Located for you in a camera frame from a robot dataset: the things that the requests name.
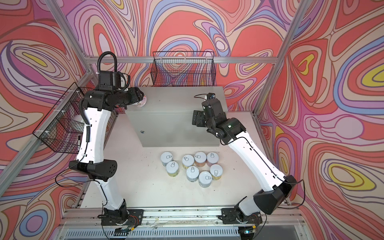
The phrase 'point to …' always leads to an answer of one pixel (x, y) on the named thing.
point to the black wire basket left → (61, 129)
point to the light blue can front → (205, 179)
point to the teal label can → (166, 157)
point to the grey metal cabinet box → (166, 121)
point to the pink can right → (212, 158)
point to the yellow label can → (172, 169)
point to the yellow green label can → (187, 161)
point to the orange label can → (200, 159)
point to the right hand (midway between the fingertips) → (201, 119)
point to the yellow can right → (216, 171)
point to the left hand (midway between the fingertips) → (139, 93)
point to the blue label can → (192, 173)
